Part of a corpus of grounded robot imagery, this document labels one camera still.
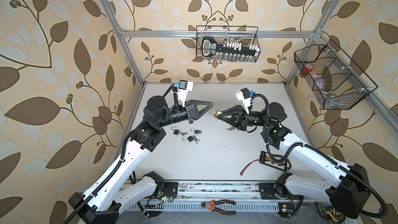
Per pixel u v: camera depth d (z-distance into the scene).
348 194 0.38
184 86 0.51
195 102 0.52
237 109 0.57
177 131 0.96
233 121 0.56
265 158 0.83
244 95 0.53
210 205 0.70
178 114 0.50
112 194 0.39
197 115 0.53
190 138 0.92
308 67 0.88
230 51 0.86
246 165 0.82
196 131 0.95
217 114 0.57
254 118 0.56
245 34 0.91
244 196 0.74
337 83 0.73
